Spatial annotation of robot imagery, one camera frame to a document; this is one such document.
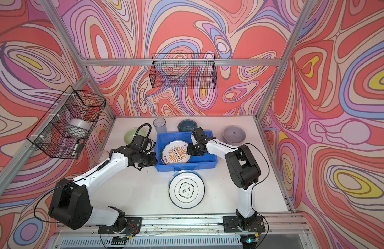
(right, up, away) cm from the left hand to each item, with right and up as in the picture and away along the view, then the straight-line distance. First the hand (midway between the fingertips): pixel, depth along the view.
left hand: (159, 160), depth 86 cm
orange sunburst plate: (+8, +3, +10) cm, 13 cm away
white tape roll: (-33, +18, -16) cm, 41 cm away
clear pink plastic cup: (-40, 0, +12) cm, 42 cm away
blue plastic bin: (+27, -3, +9) cm, 29 cm away
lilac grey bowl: (+48, +13, +21) cm, 54 cm away
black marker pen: (-36, +9, -14) cm, 40 cm away
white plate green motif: (+15, -16, -2) cm, 22 cm away
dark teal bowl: (+15, +20, +24) cm, 35 cm away
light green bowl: (-24, +14, +18) cm, 33 cm away
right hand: (+17, +1, +10) cm, 20 cm away
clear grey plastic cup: (-1, +20, +10) cm, 22 cm away
